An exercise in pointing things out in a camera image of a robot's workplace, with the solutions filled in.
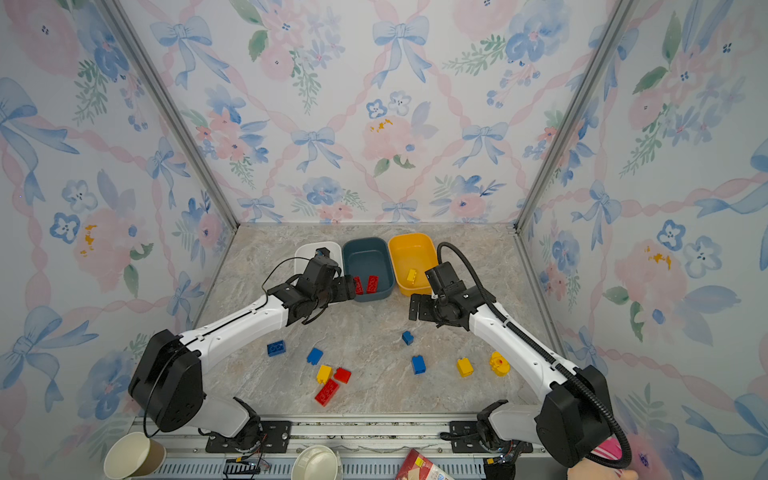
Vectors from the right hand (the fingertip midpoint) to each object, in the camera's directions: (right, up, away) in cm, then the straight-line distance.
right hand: (423, 309), depth 83 cm
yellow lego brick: (-2, +8, +20) cm, 22 cm away
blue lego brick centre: (-1, -16, +2) cm, 16 cm away
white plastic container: (-39, +16, +23) cm, 48 cm away
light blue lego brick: (-31, -15, +5) cm, 35 cm away
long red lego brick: (-26, -22, -3) cm, 34 cm away
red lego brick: (-15, +4, +18) cm, 24 cm away
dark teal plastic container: (-17, +15, +28) cm, 35 cm away
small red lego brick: (-23, -19, +1) cm, 29 cm away
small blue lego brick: (-4, -10, +6) cm, 12 cm away
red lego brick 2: (-19, +5, +12) cm, 23 cm away
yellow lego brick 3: (+12, -16, +1) cm, 20 cm away
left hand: (-22, +7, +3) cm, 23 cm away
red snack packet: (-3, -32, -16) cm, 36 cm away
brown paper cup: (-71, -33, -11) cm, 79 cm away
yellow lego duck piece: (+21, -16, +1) cm, 26 cm away
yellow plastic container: (-1, +15, +30) cm, 33 cm away
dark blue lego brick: (-42, -12, +4) cm, 44 cm away
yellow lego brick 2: (-28, -18, -1) cm, 33 cm away
